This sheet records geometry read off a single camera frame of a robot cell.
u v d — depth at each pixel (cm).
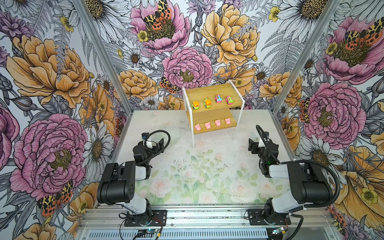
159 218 74
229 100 77
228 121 92
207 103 75
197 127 89
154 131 78
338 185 42
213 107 78
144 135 79
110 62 94
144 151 73
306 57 90
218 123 91
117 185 45
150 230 71
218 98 78
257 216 74
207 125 90
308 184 46
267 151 73
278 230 72
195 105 74
